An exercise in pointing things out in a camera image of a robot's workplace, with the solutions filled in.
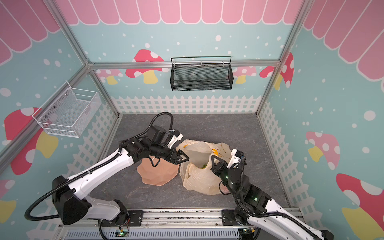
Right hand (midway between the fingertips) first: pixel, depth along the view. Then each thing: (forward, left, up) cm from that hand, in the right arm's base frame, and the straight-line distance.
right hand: (209, 156), depth 68 cm
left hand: (+1, +13, -4) cm, 14 cm away
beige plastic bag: (-6, +6, -5) cm, 9 cm away
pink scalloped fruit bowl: (+3, +25, -24) cm, 35 cm away
